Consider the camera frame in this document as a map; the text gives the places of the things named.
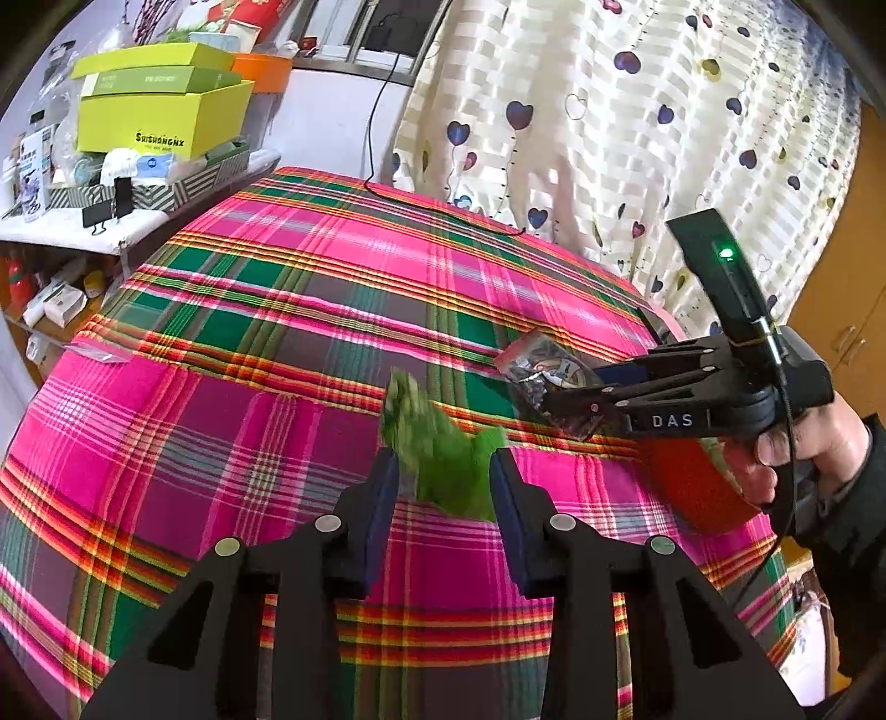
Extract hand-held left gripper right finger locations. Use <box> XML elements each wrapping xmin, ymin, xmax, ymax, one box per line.
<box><xmin>488</xmin><ymin>449</ymin><xmax>807</xmax><ymax>720</ymax></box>

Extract dried branches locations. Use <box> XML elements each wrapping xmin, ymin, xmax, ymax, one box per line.
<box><xmin>121</xmin><ymin>0</ymin><xmax>181</xmax><ymax>46</ymax></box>

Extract red package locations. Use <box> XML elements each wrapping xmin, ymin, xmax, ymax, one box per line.
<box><xmin>208</xmin><ymin>0</ymin><xmax>298</xmax><ymax>25</ymax></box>

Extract lime green box lid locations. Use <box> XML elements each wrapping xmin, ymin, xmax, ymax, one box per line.
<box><xmin>71</xmin><ymin>43</ymin><xmax>238</xmax><ymax>79</ymax></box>

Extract clear plastic wrapper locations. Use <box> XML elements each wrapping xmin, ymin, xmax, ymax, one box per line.
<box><xmin>69</xmin><ymin>332</ymin><xmax>132</xmax><ymax>364</ymax></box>

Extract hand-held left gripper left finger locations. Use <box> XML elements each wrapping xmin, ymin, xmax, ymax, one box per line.
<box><xmin>83</xmin><ymin>449</ymin><xmax>403</xmax><ymax>720</ymax></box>

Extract person's right forearm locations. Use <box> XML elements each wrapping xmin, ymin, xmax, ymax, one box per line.
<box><xmin>789</xmin><ymin>415</ymin><xmax>886</xmax><ymax>693</ymax></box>

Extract small white box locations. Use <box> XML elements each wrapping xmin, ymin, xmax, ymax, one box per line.
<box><xmin>24</xmin><ymin>277</ymin><xmax>87</xmax><ymax>330</ymax></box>

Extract red round basket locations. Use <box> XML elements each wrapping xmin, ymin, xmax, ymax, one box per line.
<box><xmin>651</xmin><ymin>436</ymin><xmax>763</xmax><ymax>534</ymax></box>

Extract lime green cardboard box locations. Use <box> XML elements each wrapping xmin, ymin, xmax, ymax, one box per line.
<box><xmin>76</xmin><ymin>79</ymin><xmax>256</xmax><ymax>162</ymax></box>

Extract green snack packet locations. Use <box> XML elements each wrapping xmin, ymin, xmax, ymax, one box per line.
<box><xmin>380</xmin><ymin>369</ymin><xmax>512</xmax><ymax>522</ymax></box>

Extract black phone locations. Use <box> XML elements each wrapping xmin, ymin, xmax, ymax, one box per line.
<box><xmin>635</xmin><ymin>305</ymin><xmax>676</xmax><ymax>345</ymax></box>

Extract orange box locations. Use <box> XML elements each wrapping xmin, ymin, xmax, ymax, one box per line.
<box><xmin>231</xmin><ymin>54</ymin><xmax>295</xmax><ymax>94</ymax></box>

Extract plaid tablecloth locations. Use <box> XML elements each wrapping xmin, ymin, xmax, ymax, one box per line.
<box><xmin>0</xmin><ymin>166</ymin><xmax>797</xmax><ymax>720</ymax></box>

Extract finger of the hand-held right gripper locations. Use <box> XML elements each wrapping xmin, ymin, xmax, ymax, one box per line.
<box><xmin>540</xmin><ymin>377</ymin><xmax>735</xmax><ymax>423</ymax></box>
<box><xmin>595</xmin><ymin>339</ymin><xmax>728</xmax><ymax>389</ymax></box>

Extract wooden cabinet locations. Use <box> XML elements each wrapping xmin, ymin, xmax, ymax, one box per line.
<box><xmin>789</xmin><ymin>104</ymin><xmax>886</xmax><ymax>430</ymax></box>

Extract window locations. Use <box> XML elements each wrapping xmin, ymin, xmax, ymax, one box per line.
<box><xmin>291</xmin><ymin>0</ymin><xmax>451</xmax><ymax>77</ymax></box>

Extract white side table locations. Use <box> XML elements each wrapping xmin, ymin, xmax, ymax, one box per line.
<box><xmin>0</xmin><ymin>148</ymin><xmax>281</xmax><ymax>347</ymax></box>

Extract black binder clip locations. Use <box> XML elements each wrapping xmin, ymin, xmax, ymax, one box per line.
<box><xmin>83</xmin><ymin>176</ymin><xmax>132</xmax><ymax>236</ymax></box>

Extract dark brown snack packet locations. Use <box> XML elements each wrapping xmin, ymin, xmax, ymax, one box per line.
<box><xmin>494</xmin><ymin>331</ymin><xmax>624</xmax><ymax>440</ymax></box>

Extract black power cable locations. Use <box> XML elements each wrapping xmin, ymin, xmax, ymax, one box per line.
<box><xmin>363</xmin><ymin>0</ymin><xmax>530</xmax><ymax>238</ymax></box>

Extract white heart print curtain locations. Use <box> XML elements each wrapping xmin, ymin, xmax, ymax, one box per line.
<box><xmin>391</xmin><ymin>0</ymin><xmax>863</xmax><ymax>340</ymax></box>

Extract striped box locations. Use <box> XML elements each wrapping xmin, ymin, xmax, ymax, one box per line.
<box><xmin>45</xmin><ymin>145</ymin><xmax>251</xmax><ymax>212</ymax></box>

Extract person's right hand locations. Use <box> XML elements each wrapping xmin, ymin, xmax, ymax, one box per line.
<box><xmin>727</xmin><ymin>394</ymin><xmax>869</xmax><ymax>513</ymax></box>

